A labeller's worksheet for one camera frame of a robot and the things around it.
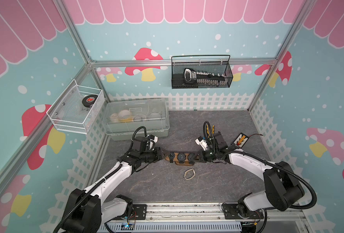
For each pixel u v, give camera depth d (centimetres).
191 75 89
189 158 85
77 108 78
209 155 74
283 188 43
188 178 85
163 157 74
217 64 90
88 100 79
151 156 72
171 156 85
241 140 100
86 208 40
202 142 81
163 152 75
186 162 88
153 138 79
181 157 85
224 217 74
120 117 90
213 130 107
